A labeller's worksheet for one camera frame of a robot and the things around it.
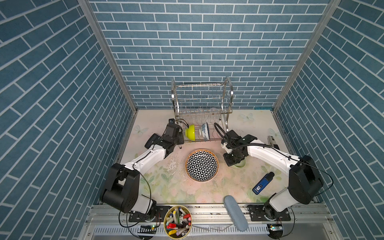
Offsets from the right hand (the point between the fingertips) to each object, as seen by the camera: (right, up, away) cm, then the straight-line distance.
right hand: (226, 160), depth 85 cm
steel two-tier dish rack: (-12, +32, +21) cm, 41 cm away
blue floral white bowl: (-12, +16, +6) cm, 21 cm away
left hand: (-27, +15, +5) cm, 31 cm away
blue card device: (+20, -11, -4) cm, 23 cm away
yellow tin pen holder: (-25, -22, -20) cm, 39 cm away
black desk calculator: (-46, +10, +15) cm, 49 cm away
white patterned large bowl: (-14, -4, +4) cm, 15 cm away
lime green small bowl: (-21, +16, +7) cm, 27 cm away
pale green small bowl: (+9, -2, -1) cm, 9 cm away
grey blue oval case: (+2, -23, -13) cm, 26 cm away
